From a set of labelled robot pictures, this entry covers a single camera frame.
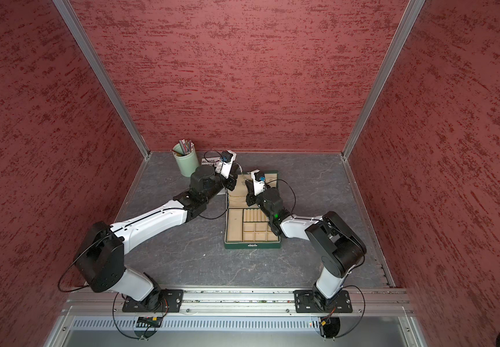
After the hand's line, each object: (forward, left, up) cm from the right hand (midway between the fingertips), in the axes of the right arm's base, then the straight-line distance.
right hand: (247, 184), depth 89 cm
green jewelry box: (-15, 0, -11) cm, 18 cm away
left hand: (+1, +4, +10) cm, 11 cm away
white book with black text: (+24, +21, -11) cm, 34 cm away
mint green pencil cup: (+19, +32, -7) cm, 37 cm away
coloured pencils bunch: (+24, +30, 0) cm, 38 cm away
